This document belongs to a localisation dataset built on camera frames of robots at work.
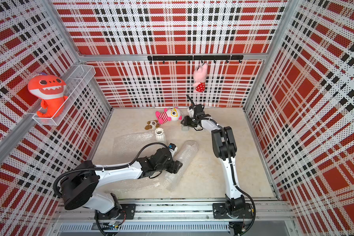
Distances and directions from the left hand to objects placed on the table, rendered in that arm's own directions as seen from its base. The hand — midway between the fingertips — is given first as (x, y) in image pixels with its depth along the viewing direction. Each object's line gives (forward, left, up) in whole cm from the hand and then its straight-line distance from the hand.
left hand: (178, 162), depth 85 cm
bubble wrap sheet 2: (+5, -4, +2) cm, 7 cm away
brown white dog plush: (+31, +21, -3) cm, 38 cm away
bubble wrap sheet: (+13, +37, -6) cm, 40 cm away
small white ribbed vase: (+13, +11, +9) cm, 19 cm away
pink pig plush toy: (+46, -13, +27) cm, 55 cm away
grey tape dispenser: (+27, -4, -2) cm, 27 cm away
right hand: (+31, -3, 0) cm, 32 cm away
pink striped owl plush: (+37, +5, +2) cm, 38 cm away
